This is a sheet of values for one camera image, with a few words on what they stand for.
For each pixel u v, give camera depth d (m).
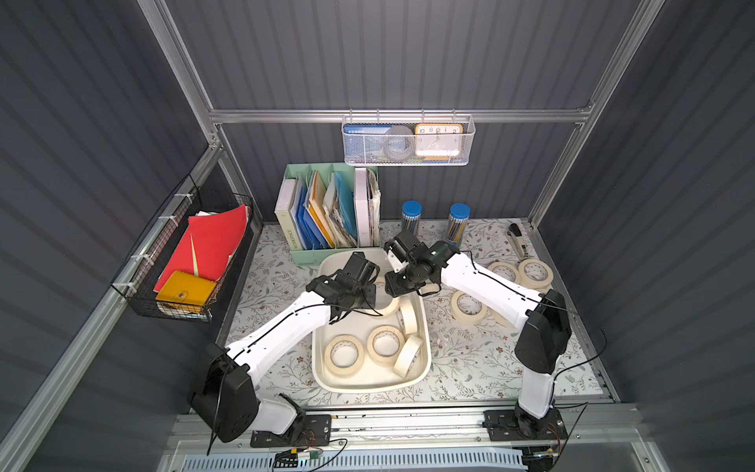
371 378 0.83
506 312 0.51
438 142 0.89
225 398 0.40
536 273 1.05
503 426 0.73
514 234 1.12
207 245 0.69
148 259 0.64
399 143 0.89
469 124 0.89
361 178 0.99
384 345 0.87
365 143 0.83
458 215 0.99
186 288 0.66
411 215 0.99
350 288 0.60
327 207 0.94
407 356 0.76
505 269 1.04
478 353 0.87
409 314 0.83
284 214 0.89
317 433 0.74
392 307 0.79
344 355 0.85
